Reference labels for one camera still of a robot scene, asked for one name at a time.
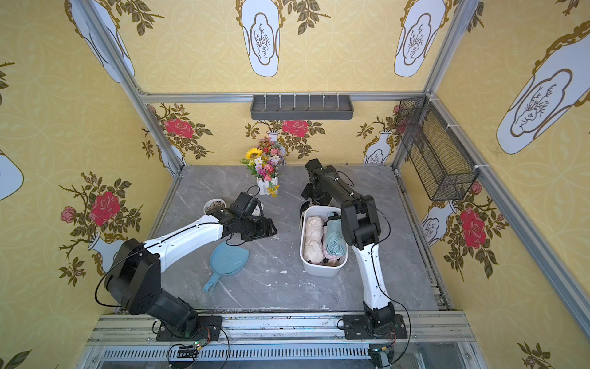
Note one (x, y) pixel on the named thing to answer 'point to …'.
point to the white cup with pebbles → (214, 205)
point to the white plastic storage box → (323, 251)
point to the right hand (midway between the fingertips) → (318, 197)
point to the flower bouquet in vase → (263, 163)
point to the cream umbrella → (313, 249)
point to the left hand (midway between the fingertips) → (264, 230)
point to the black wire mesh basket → (435, 153)
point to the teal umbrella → (336, 244)
